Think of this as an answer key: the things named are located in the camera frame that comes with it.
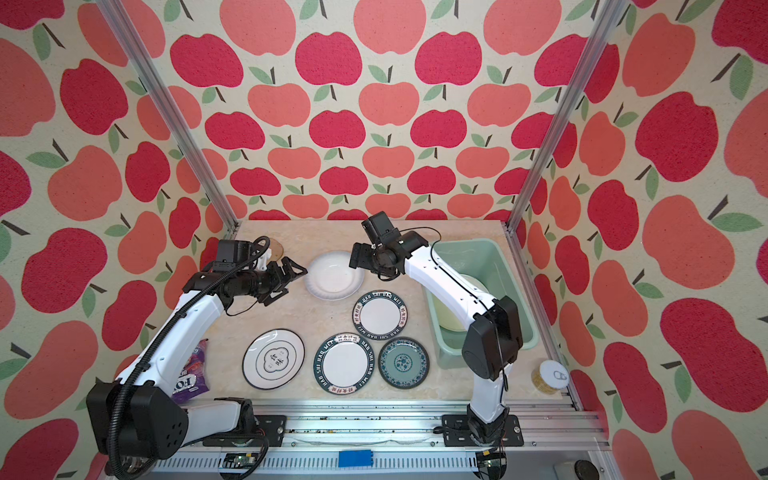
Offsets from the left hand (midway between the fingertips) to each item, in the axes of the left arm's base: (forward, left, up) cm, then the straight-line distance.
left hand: (300, 282), depth 79 cm
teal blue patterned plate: (-14, -29, -20) cm, 38 cm away
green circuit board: (-37, +12, -22) cm, 45 cm away
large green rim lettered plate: (-15, -11, -19) cm, 27 cm away
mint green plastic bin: (+9, -57, -5) cm, 58 cm away
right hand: (+6, -17, -1) cm, 18 cm away
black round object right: (-40, -64, -9) cm, 76 cm away
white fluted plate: (+14, -4, -18) cm, 23 cm away
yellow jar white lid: (-20, -67, -14) cm, 71 cm away
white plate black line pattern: (-13, +10, -21) cm, 26 cm away
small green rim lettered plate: (+3, -22, -22) cm, 31 cm away
